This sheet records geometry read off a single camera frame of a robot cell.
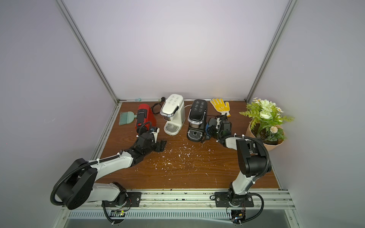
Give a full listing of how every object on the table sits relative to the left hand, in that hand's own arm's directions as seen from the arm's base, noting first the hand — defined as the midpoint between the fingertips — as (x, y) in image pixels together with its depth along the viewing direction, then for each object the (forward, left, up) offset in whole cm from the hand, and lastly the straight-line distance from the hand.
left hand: (164, 139), depth 88 cm
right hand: (+11, -29, -1) cm, 31 cm away
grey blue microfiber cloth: (+12, -31, +4) cm, 34 cm away
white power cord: (+32, -16, -1) cm, 35 cm away
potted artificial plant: (+1, -58, +19) cm, 61 cm away
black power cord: (+43, +8, -7) cm, 45 cm away
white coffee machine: (+12, -6, +15) cm, 20 cm away
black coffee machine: (+4, -21, +15) cm, 26 cm away
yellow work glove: (+37, -42, -8) cm, 57 cm away
